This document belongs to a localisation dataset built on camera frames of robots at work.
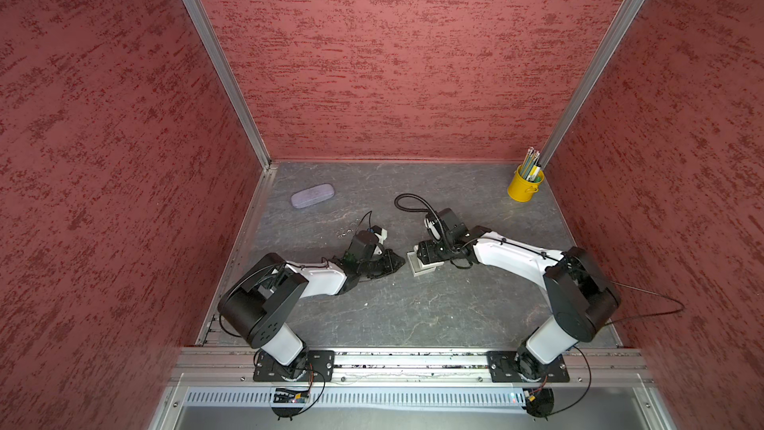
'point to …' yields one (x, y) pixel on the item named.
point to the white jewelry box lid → (419, 268)
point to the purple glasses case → (311, 195)
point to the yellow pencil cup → (520, 189)
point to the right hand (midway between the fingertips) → (427, 257)
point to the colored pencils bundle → (530, 170)
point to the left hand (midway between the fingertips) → (404, 267)
